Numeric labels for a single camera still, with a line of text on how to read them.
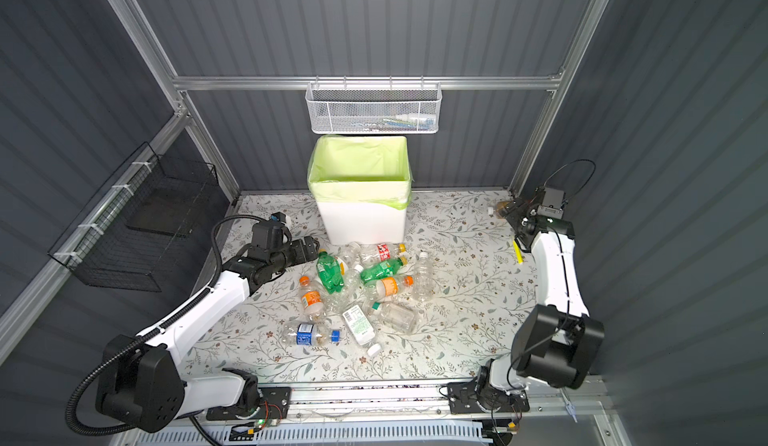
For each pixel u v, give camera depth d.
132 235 0.73
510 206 0.77
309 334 0.79
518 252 1.01
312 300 0.86
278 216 0.76
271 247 0.66
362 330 0.82
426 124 0.91
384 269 0.93
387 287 0.87
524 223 0.60
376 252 0.99
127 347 0.41
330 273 0.87
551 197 0.62
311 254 0.77
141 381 0.40
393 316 0.87
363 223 0.97
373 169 1.02
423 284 0.96
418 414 0.72
